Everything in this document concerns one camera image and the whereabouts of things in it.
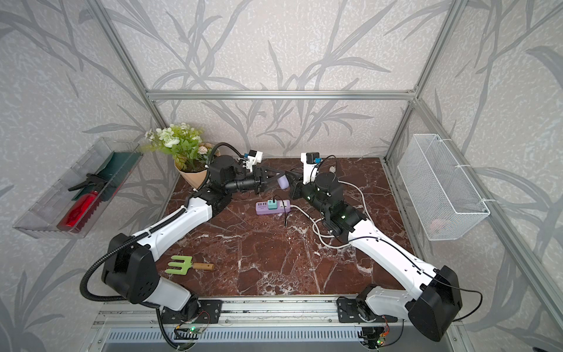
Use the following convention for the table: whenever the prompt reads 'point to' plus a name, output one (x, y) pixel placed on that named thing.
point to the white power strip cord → (318, 235)
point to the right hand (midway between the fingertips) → (285, 172)
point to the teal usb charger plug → (272, 205)
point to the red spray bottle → (80, 213)
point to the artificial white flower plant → (182, 142)
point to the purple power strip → (262, 207)
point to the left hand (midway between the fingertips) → (282, 179)
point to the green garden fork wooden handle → (187, 264)
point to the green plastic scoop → (116, 170)
